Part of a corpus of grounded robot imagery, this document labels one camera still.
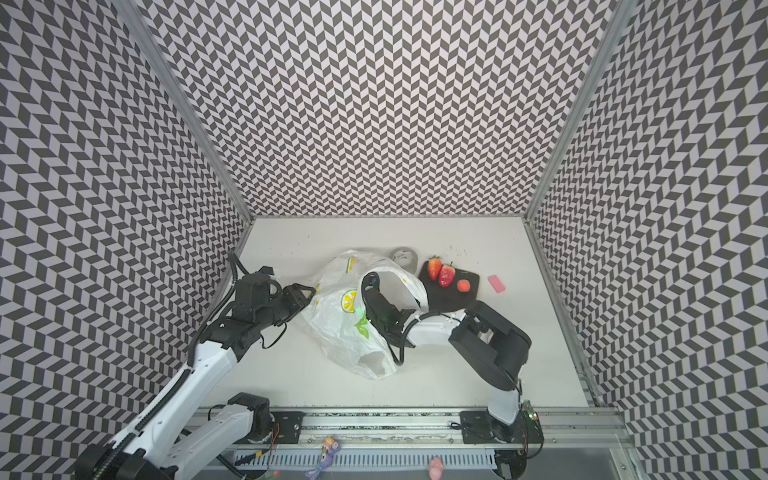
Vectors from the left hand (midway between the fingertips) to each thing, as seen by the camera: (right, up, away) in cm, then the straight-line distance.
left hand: (311, 295), depth 80 cm
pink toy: (+32, -37, -13) cm, 51 cm away
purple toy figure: (+7, -33, -12) cm, 36 cm away
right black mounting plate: (+44, -31, -7) cm, 55 cm away
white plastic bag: (+9, -4, -9) cm, 13 cm away
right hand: (+10, -9, +8) cm, 16 cm away
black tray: (+39, -4, +16) cm, 42 cm away
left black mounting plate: (-3, -31, -7) cm, 32 cm away
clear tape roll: (+26, +9, +25) cm, 38 cm away
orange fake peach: (+45, 0, +16) cm, 47 cm away
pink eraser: (+56, +1, +20) cm, 60 cm away
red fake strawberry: (+35, +6, +18) cm, 40 cm away
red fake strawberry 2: (+39, +4, +17) cm, 43 cm away
